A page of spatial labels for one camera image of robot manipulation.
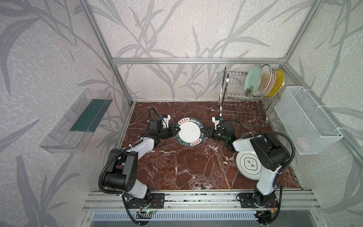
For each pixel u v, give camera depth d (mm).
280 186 709
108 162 423
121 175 445
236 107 1134
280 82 774
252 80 897
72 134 630
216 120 873
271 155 504
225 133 773
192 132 903
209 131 860
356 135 567
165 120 833
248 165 861
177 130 868
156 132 714
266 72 807
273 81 752
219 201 753
